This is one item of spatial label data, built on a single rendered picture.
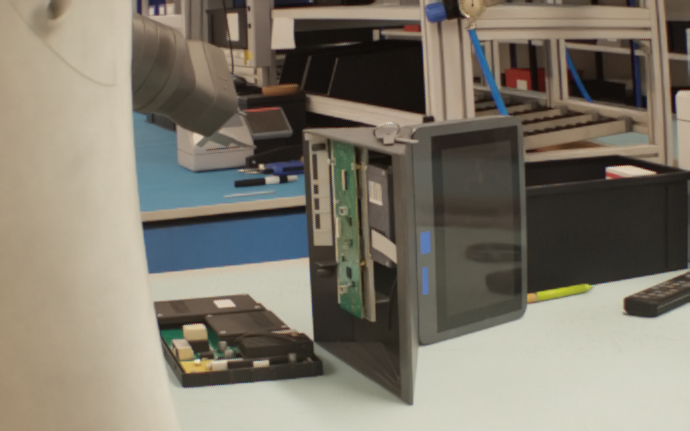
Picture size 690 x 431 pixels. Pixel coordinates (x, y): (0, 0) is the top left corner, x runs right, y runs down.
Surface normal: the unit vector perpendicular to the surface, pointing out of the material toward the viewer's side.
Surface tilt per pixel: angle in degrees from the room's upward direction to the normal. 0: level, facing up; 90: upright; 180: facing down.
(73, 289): 103
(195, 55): 52
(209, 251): 90
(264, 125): 32
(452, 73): 90
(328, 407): 0
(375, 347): 0
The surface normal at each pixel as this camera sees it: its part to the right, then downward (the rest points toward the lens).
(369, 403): -0.04, -0.99
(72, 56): 0.73, 0.32
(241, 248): 0.34, 0.13
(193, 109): 0.03, 0.66
